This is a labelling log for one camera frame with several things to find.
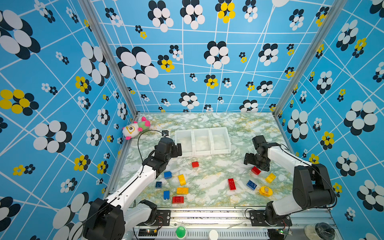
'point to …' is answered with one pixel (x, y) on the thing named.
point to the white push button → (213, 235)
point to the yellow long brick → (182, 190)
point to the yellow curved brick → (182, 180)
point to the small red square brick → (195, 164)
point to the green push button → (181, 232)
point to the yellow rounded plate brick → (266, 191)
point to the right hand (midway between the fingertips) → (253, 164)
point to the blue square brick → (167, 175)
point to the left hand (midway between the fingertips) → (173, 144)
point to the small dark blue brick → (158, 184)
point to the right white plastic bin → (220, 140)
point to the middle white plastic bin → (201, 142)
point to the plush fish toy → (131, 130)
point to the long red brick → (231, 184)
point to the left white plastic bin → (185, 137)
